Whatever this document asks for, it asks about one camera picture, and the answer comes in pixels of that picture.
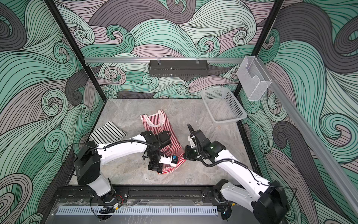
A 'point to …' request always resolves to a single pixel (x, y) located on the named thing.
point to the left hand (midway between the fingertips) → (161, 169)
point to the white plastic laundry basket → (222, 105)
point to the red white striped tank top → (157, 122)
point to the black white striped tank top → (106, 133)
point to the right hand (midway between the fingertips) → (182, 157)
